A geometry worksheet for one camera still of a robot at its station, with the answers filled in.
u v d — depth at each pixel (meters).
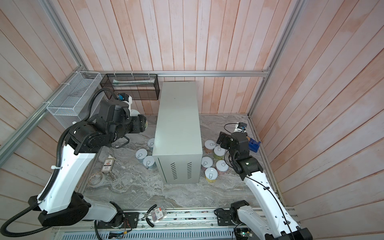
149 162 0.88
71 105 0.75
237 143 0.52
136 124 0.53
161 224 0.73
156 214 0.73
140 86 1.04
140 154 0.91
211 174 0.83
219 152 0.93
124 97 0.50
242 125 0.63
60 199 0.36
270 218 0.40
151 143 0.96
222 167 0.87
